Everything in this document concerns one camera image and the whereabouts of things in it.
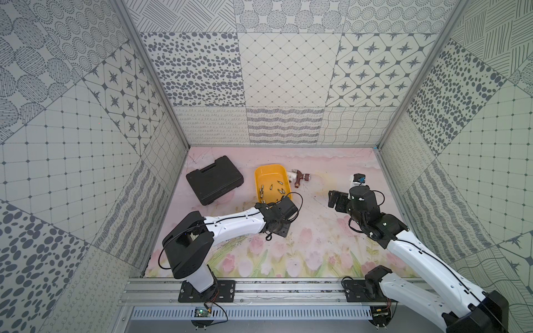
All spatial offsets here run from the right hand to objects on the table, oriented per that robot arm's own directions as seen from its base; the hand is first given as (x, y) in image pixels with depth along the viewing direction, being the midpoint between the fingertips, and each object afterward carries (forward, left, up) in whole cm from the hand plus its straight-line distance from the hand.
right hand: (340, 196), depth 80 cm
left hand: (-6, +22, -11) cm, 25 cm away
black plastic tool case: (+16, +56, -12) cm, 59 cm away
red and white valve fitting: (+21, +14, -15) cm, 30 cm away
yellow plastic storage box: (+17, +28, -16) cm, 37 cm away
